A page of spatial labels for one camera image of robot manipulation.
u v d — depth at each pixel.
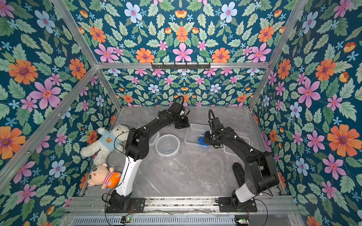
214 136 0.65
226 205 0.73
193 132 1.04
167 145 0.96
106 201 0.72
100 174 0.77
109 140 0.91
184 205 0.75
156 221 0.77
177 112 0.83
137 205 0.74
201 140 0.86
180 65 0.93
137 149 0.60
